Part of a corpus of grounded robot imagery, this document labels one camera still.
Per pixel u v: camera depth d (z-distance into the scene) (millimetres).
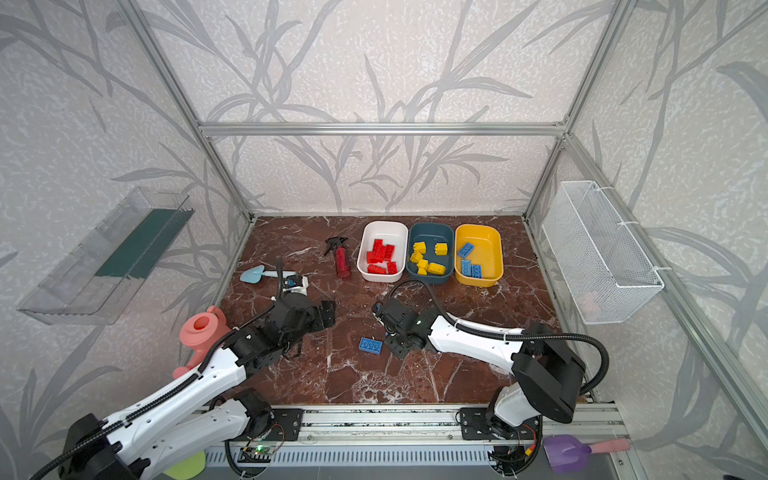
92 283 637
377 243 1104
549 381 421
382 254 1044
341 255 1050
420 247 1083
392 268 1019
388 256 1050
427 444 710
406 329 624
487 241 1089
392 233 1146
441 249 1085
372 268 1025
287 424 738
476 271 1019
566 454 693
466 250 1068
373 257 1034
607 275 615
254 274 1010
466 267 1046
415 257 1050
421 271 1006
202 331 785
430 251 1085
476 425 739
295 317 599
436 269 1019
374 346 858
